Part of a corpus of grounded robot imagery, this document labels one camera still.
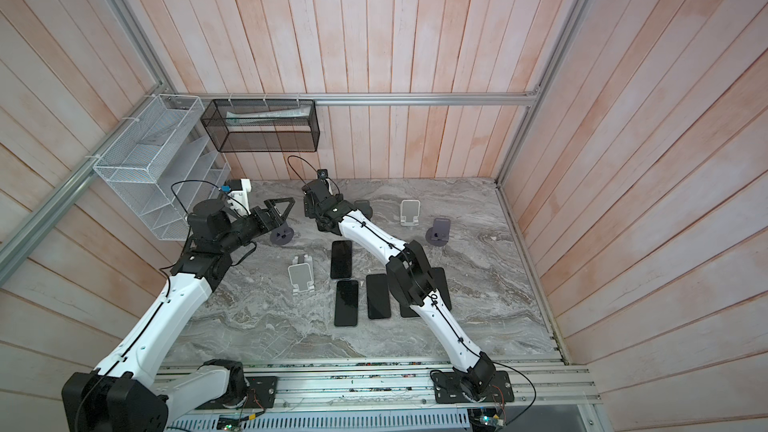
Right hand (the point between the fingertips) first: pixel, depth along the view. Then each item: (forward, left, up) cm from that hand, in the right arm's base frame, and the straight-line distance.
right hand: (318, 200), depth 97 cm
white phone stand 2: (+3, -31, -9) cm, 33 cm away
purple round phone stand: (-7, -41, -9) cm, 42 cm away
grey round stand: (-8, +13, -10) cm, 18 cm away
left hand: (-17, +2, +16) cm, 23 cm away
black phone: (-30, -11, -13) cm, 34 cm away
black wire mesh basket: (+25, +22, +12) cm, 35 cm away
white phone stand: (-23, +3, -9) cm, 25 cm away
